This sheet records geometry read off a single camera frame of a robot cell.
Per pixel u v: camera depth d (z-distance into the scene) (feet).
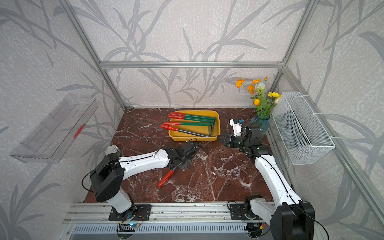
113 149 2.99
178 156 2.06
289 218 1.24
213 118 3.65
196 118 3.52
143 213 2.39
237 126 2.32
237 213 2.40
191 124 3.38
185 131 3.23
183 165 2.52
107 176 1.44
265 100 2.83
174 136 3.23
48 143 2.13
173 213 2.47
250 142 1.98
